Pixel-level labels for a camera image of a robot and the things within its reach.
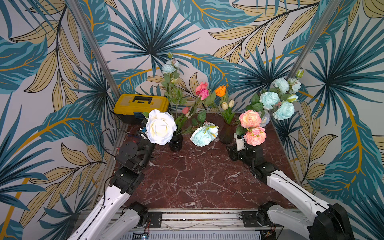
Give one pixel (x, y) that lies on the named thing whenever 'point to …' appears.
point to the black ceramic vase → (176, 143)
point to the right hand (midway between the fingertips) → (230, 145)
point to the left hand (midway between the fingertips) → (159, 120)
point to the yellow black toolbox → (132, 108)
